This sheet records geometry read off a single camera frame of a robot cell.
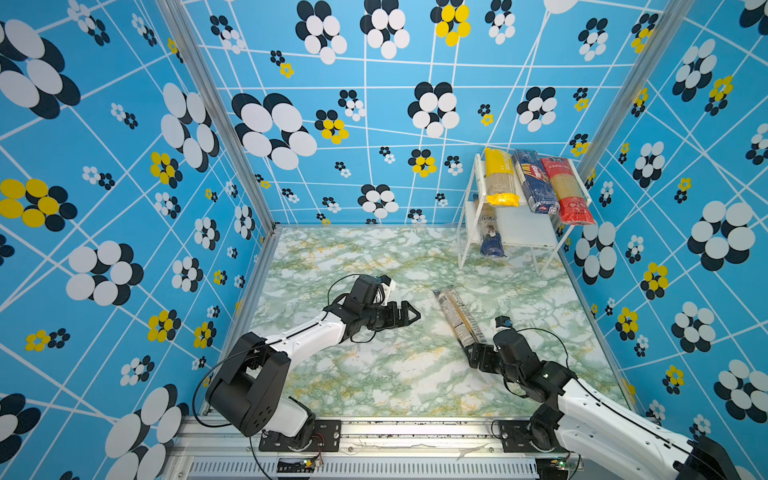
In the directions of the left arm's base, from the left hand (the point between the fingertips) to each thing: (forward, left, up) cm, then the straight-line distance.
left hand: (412, 317), depth 83 cm
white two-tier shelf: (+31, -37, +5) cm, 49 cm away
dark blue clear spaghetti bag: (+22, -25, +9) cm, 35 cm away
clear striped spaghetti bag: (+2, -16, -7) cm, 17 cm away
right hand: (-7, -19, -7) cm, 21 cm away
